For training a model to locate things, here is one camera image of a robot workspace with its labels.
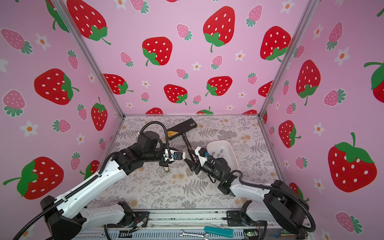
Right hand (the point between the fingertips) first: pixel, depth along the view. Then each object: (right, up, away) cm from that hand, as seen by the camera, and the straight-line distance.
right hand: (186, 155), depth 73 cm
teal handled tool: (+16, -36, -2) cm, 40 cm away
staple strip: (-13, -11, +16) cm, 24 cm away
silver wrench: (-1, -38, -3) cm, 38 cm away
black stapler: (-6, +14, +39) cm, 41 cm away
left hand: (-3, +3, -2) cm, 5 cm away
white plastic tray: (+23, -1, +28) cm, 37 cm away
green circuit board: (+31, -38, -1) cm, 49 cm away
